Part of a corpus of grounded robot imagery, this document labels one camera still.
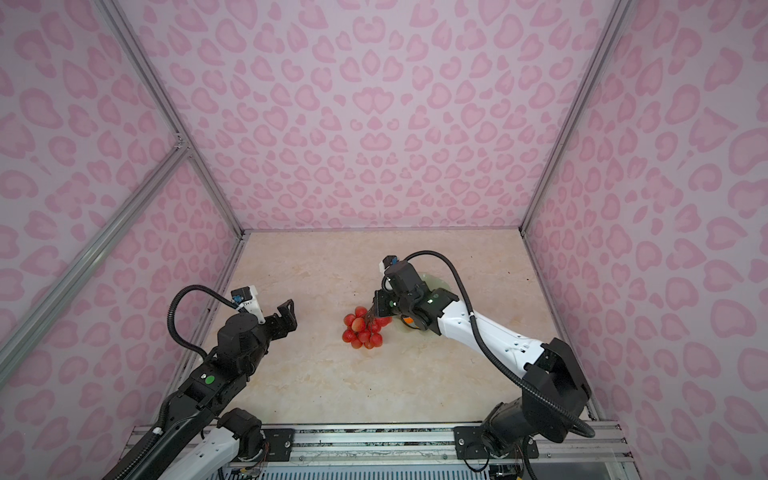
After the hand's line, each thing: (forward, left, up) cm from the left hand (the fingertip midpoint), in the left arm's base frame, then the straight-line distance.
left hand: (279, 301), depth 76 cm
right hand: (+2, -24, -3) cm, 24 cm away
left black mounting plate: (-28, 0, -20) cm, 35 cm away
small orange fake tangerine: (-8, -32, +3) cm, 34 cm away
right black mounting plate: (-30, -46, -20) cm, 59 cm away
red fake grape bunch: (-2, -20, -11) cm, 23 cm away
